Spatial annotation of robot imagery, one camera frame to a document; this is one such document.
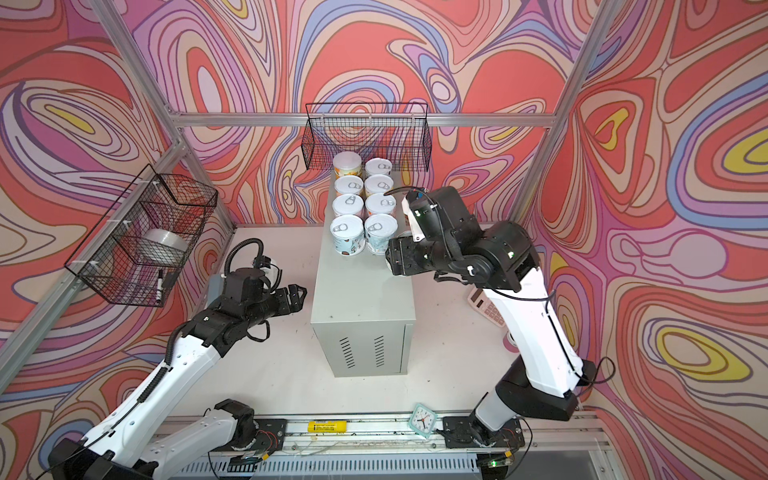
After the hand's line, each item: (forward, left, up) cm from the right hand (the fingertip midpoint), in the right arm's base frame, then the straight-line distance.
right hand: (407, 261), depth 59 cm
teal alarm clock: (-22, -4, -38) cm, 44 cm away
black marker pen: (+3, +60, -13) cm, 61 cm away
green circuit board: (-29, +41, -41) cm, 65 cm away
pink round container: (-3, -31, -36) cm, 47 cm away
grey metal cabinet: (-10, +9, -5) cm, 14 cm away
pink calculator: (+11, -28, -38) cm, 48 cm away
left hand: (+6, +28, -19) cm, 34 cm away
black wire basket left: (+13, +67, -8) cm, 69 cm away
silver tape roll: (+15, +59, -6) cm, 61 cm away
